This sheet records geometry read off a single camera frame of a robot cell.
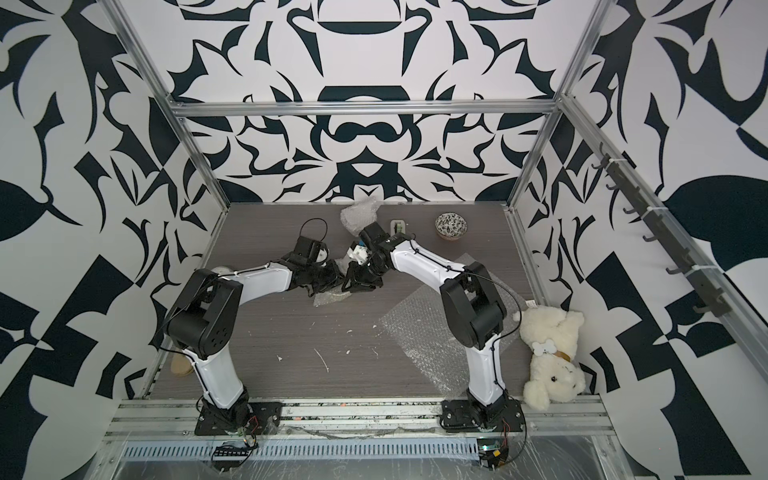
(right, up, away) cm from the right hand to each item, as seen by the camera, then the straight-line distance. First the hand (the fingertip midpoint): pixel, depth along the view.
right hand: (345, 284), depth 87 cm
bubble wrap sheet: (-4, -3, +2) cm, 6 cm away
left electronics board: (-26, -39, -15) cm, 49 cm away
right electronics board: (+36, -37, -16) cm, 54 cm away
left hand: (-1, +2, +10) cm, 10 cm away
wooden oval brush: (-42, -20, -7) cm, 47 cm away
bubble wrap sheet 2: (+2, +21, +23) cm, 31 cm away
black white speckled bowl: (+35, +17, +25) cm, 46 cm away
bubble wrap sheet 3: (+22, -13, +2) cm, 26 cm away
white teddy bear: (+55, -12, -9) cm, 57 cm away
